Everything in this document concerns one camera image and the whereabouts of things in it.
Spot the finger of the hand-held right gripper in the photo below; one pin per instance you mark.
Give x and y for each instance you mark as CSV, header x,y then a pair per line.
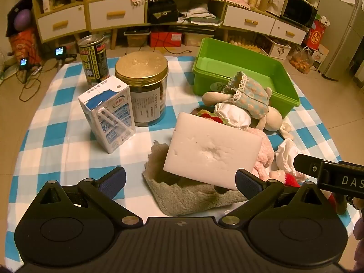
x,y
307,165

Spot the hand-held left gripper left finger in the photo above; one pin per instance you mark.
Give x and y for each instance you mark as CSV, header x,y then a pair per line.
x,y
113,180

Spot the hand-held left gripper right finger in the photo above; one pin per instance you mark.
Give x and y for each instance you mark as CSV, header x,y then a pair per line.
x,y
247,184

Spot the plush toy with red hat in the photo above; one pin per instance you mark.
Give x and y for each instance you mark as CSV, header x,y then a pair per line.
x,y
290,179

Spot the pink plush toy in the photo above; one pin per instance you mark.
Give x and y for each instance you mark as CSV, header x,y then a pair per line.
x,y
266,153

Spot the white foam sponge block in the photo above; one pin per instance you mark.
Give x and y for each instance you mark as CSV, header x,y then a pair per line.
x,y
204,153

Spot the grey towel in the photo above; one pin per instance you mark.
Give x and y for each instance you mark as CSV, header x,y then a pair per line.
x,y
184,202

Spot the rag doll with blue dress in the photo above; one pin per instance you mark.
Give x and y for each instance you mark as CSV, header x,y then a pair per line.
x,y
253,99

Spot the green plastic bin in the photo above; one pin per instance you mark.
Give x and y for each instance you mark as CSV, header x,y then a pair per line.
x,y
241,62

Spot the white crumpled cloth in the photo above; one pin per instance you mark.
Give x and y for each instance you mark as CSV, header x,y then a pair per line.
x,y
285,153

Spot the blue white milk carton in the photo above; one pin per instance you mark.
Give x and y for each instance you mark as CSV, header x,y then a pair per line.
x,y
113,119

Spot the blue white checkered tablecloth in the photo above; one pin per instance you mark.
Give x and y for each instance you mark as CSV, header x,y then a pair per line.
x,y
57,136

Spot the round fabric pad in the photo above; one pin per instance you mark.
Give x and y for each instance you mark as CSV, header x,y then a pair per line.
x,y
209,115

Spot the plastic bag of oranges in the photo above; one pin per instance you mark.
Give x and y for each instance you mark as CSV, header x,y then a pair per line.
x,y
303,62

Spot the cardboard box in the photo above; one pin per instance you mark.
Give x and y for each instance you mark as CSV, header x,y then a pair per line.
x,y
321,57

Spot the clear jar with gold lid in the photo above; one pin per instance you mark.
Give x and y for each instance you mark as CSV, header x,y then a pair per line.
x,y
142,68

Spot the white printed storage box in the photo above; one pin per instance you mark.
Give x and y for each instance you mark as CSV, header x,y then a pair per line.
x,y
280,49

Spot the dark printed drink can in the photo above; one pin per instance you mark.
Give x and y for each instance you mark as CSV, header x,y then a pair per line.
x,y
93,62

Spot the red gift box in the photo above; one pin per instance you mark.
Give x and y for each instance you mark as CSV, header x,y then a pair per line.
x,y
316,37

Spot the tray of eggs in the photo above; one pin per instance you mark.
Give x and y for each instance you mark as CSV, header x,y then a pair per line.
x,y
244,45

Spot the grey refrigerator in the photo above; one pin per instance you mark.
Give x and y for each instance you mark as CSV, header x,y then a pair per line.
x,y
344,34

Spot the clear plastic storage box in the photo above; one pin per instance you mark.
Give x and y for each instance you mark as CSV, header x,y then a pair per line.
x,y
136,39

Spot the red storage box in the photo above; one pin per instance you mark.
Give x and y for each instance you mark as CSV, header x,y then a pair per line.
x,y
166,39

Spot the black microwave oven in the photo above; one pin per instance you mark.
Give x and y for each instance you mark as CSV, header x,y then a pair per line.
x,y
298,12

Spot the pale storage box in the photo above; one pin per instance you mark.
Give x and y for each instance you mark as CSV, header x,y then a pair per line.
x,y
196,39

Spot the wooden cabinet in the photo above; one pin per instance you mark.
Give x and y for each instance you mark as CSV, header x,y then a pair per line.
x,y
153,27

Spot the orange red sack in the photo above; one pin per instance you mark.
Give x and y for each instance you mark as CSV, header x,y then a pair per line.
x,y
24,47

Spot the black bag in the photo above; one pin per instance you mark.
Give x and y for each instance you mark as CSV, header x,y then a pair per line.
x,y
162,12

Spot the pile of papers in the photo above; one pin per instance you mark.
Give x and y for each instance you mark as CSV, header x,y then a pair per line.
x,y
199,14

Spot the purple ball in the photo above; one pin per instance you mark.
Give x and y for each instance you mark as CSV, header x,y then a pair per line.
x,y
23,20

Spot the small camera with lit screen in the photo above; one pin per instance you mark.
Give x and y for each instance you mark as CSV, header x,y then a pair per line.
x,y
24,62
60,52

